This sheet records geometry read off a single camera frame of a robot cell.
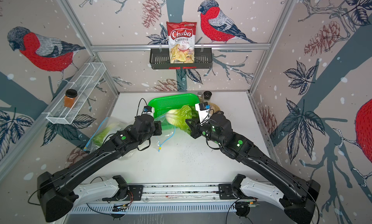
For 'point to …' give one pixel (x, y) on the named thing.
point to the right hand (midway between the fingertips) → (186, 120)
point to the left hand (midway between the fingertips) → (164, 120)
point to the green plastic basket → (162, 104)
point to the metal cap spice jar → (200, 96)
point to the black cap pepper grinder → (207, 95)
